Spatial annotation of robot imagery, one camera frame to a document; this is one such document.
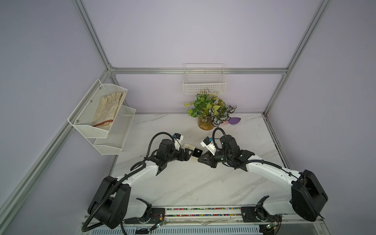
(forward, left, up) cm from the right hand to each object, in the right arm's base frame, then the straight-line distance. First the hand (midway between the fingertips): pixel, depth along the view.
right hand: (201, 160), depth 78 cm
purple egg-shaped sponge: (+41, -29, -14) cm, 52 cm away
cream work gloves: (+23, +51, +19) cm, 59 cm away
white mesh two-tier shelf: (+16, +57, -2) cm, 60 cm away
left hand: (+7, +8, -3) cm, 11 cm away
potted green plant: (+28, -7, +10) cm, 31 cm away
